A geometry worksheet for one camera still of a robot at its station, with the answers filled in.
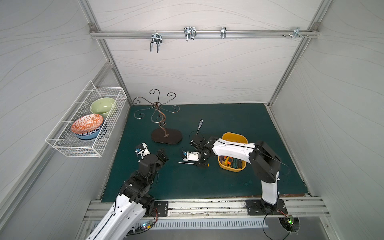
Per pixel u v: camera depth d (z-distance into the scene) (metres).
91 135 0.57
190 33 0.77
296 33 0.76
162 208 0.73
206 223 0.70
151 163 0.56
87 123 0.64
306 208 0.77
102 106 0.73
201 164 0.77
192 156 0.78
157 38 0.78
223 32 0.73
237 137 0.95
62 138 0.57
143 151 0.64
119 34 0.77
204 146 0.68
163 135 1.00
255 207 0.73
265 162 0.48
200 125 1.07
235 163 0.86
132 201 0.50
